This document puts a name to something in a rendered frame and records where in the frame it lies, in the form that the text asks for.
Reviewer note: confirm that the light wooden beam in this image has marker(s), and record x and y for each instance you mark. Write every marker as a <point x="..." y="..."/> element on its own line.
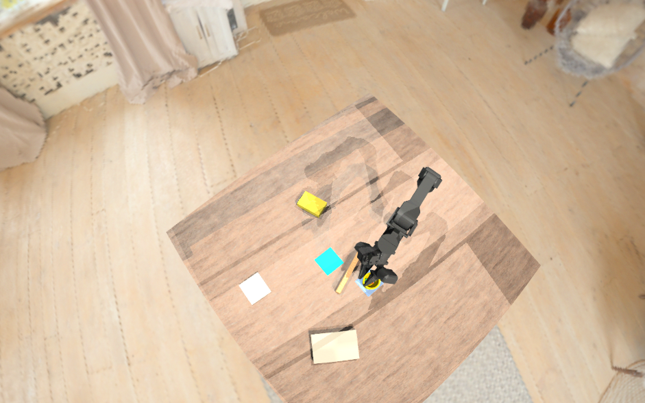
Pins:
<point x="347" y="275"/>

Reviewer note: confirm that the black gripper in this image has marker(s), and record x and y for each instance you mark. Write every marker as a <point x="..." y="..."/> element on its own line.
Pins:
<point x="385" y="275"/>

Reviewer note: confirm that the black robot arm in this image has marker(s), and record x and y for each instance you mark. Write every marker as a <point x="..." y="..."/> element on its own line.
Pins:
<point x="403" y="219"/>

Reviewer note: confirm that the yellow rectangular block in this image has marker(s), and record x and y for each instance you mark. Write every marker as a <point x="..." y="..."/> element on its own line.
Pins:
<point x="312" y="204"/>

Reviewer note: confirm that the yellow cup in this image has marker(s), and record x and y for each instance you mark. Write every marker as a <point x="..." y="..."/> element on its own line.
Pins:
<point x="371" y="286"/>

